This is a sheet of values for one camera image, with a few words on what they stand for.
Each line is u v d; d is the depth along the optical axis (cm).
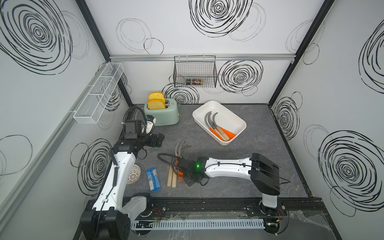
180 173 69
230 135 99
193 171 62
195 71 98
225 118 108
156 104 94
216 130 102
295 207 77
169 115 104
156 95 96
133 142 52
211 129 104
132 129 57
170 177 82
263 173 46
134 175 84
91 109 72
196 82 88
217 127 102
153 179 82
